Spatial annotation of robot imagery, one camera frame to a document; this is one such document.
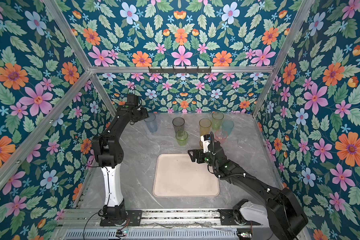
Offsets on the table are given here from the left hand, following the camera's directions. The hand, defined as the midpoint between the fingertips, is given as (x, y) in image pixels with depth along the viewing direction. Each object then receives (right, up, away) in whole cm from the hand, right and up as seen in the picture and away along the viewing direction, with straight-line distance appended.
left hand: (146, 110), depth 98 cm
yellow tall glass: (+40, -9, +7) cm, 42 cm away
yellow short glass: (+35, -20, -24) cm, 47 cm away
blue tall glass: (+2, -8, +4) cm, 9 cm away
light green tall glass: (+49, -5, +3) cm, 49 cm away
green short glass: (+24, -18, +4) cm, 30 cm away
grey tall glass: (+22, -9, -3) cm, 24 cm away
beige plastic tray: (+21, -40, -10) cm, 46 cm away
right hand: (+32, -24, -17) cm, 43 cm away
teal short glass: (+55, -10, +1) cm, 56 cm away
